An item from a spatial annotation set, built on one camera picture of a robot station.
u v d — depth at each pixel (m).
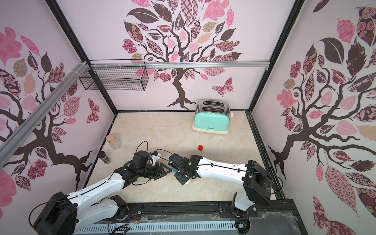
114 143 0.96
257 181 0.42
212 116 0.97
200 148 0.97
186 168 0.56
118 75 0.95
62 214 0.39
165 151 0.71
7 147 0.50
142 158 0.64
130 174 0.62
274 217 0.72
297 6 0.69
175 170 0.80
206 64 0.94
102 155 0.85
